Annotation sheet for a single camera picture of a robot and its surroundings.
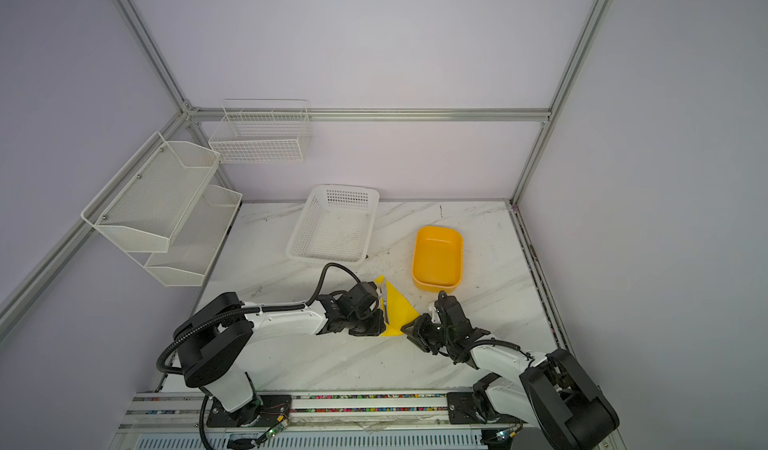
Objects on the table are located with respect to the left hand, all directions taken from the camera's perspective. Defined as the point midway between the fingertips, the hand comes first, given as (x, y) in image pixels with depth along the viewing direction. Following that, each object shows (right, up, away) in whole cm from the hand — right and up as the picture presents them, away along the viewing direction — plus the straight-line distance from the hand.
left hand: (384, 329), depth 85 cm
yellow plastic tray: (+19, +18, +24) cm, 35 cm away
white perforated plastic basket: (-20, +30, +30) cm, 47 cm away
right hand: (+5, 0, -1) cm, 5 cm away
